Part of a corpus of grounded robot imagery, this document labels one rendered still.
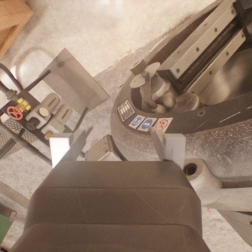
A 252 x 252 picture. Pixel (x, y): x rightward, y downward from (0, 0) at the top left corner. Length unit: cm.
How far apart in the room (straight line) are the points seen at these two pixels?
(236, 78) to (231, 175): 52
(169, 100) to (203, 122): 17
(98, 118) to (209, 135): 121
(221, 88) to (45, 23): 100
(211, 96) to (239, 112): 44
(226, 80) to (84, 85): 89
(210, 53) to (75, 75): 91
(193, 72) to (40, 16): 97
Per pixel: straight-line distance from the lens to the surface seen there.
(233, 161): 24
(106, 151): 45
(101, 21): 113
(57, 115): 102
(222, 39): 58
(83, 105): 136
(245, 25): 61
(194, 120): 28
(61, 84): 134
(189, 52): 47
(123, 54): 115
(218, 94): 72
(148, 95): 41
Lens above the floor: 109
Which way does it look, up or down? 51 degrees down
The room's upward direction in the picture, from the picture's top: 169 degrees counter-clockwise
